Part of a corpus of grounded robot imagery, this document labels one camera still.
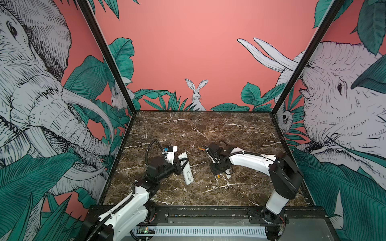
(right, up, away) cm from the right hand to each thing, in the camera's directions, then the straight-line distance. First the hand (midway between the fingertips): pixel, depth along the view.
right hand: (212, 170), depth 86 cm
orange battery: (+4, -3, 0) cm, 5 cm away
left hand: (-14, +9, -8) cm, 18 cm away
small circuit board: (-33, -24, -16) cm, 44 cm away
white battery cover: (+10, -3, +5) cm, 12 cm away
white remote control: (-14, 0, -7) cm, 16 cm away
